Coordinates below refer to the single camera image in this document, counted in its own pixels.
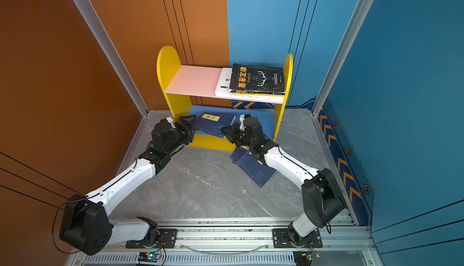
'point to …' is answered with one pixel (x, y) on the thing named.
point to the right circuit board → (304, 257)
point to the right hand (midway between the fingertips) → (218, 129)
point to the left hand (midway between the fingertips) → (198, 117)
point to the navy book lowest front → (212, 123)
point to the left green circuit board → (150, 256)
